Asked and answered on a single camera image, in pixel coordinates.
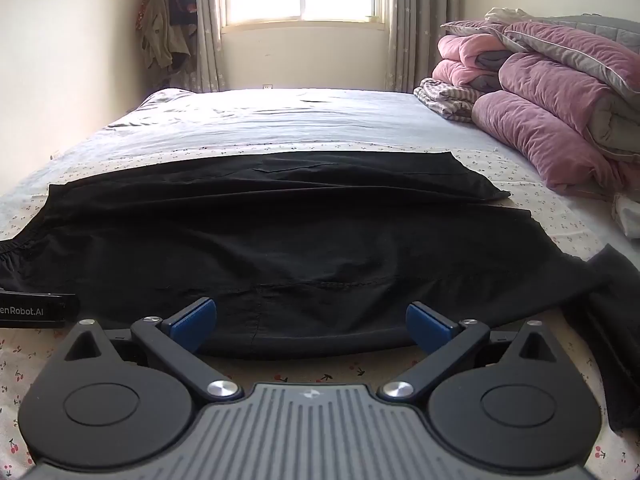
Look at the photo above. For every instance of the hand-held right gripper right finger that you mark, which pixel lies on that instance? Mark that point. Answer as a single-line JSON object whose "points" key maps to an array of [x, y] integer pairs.
{"points": [[425, 325]]}

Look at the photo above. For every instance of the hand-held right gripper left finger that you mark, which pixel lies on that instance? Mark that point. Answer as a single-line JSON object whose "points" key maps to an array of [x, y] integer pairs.
{"points": [[192, 322]]}

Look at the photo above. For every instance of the black pants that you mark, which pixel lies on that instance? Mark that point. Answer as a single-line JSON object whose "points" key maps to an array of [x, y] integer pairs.
{"points": [[280, 240]]}

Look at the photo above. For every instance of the bed with cherry print sheet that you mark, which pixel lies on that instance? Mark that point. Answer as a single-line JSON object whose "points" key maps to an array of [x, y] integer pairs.
{"points": [[530, 180]]}

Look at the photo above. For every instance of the pale blue bed sheet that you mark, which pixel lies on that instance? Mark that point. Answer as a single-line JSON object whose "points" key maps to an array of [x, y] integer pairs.
{"points": [[280, 120]]}

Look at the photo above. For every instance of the striped folded cloth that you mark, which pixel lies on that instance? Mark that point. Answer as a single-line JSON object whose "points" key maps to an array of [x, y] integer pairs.
{"points": [[445, 97]]}

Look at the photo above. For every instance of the white cloth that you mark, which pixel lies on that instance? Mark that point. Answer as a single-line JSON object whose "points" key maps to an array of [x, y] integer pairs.
{"points": [[627, 215]]}

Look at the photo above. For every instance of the large pink grey folded quilt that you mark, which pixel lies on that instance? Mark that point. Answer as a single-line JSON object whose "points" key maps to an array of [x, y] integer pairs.
{"points": [[550, 95]]}

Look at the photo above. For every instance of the small pink grey folded quilt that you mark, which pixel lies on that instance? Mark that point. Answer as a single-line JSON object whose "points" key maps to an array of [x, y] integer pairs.
{"points": [[462, 60]]}

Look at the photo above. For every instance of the grey patterned curtain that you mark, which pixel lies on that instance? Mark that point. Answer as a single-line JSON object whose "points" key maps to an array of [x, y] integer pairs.
{"points": [[417, 20], [207, 25]]}

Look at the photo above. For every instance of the hanging clothes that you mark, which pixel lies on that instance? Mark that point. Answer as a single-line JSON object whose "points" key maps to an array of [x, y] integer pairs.
{"points": [[167, 15]]}

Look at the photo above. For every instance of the cream cloth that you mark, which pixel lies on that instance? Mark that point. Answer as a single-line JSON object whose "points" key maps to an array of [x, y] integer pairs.
{"points": [[502, 14]]}

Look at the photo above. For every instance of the grey quilted blanket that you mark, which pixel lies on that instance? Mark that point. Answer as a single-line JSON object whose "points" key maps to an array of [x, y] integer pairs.
{"points": [[600, 27]]}

